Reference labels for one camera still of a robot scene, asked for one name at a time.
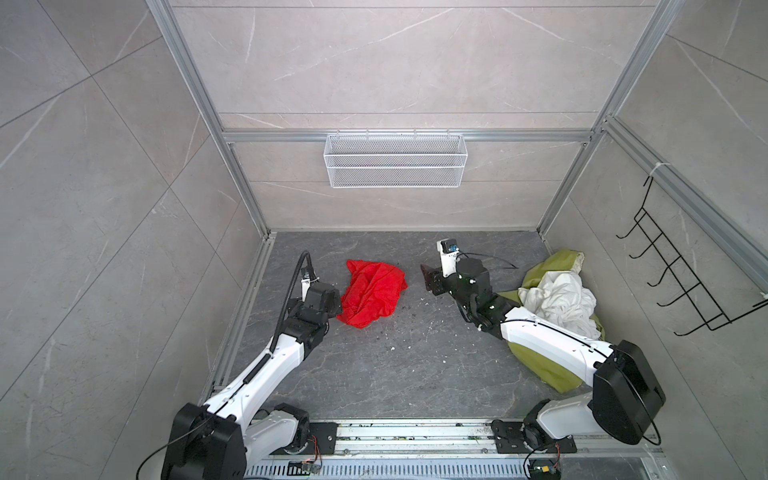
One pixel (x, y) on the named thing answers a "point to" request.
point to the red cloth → (374, 292)
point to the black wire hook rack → (709, 314)
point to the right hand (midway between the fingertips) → (433, 260)
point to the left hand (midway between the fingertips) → (315, 290)
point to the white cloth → (559, 298)
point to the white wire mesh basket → (396, 161)
